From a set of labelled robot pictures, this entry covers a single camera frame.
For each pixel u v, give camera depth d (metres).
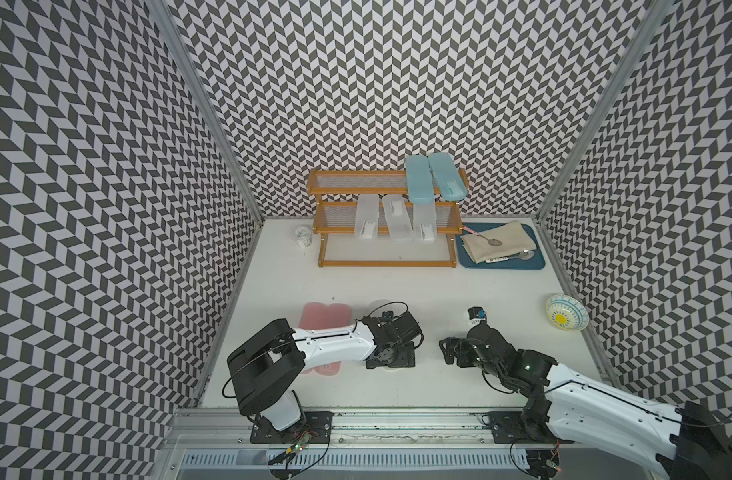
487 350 0.60
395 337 0.65
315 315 0.92
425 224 0.93
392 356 0.71
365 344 0.56
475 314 0.72
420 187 0.87
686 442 0.41
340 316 0.91
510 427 0.74
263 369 0.43
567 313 0.91
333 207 1.20
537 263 1.04
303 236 1.07
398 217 0.97
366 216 0.97
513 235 1.12
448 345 0.77
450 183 0.87
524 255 1.04
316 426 0.73
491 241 1.09
